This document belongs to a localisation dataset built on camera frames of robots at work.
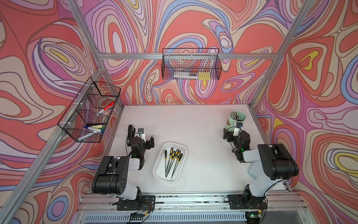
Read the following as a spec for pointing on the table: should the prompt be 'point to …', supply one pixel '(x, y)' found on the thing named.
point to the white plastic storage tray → (158, 171)
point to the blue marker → (93, 129)
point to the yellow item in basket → (204, 75)
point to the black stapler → (131, 132)
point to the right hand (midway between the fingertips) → (231, 131)
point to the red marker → (106, 107)
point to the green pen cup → (236, 116)
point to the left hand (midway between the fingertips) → (146, 136)
